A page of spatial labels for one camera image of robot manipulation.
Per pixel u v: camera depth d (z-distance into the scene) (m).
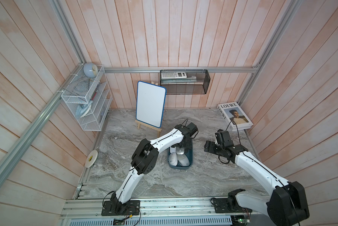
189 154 0.91
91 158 0.93
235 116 1.11
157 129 0.98
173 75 0.90
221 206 0.73
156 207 0.75
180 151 0.90
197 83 1.07
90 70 0.80
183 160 0.88
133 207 0.73
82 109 0.81
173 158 0.88
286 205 0.39
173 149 0.92
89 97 0.76
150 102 0.88
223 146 0.65
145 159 0.55
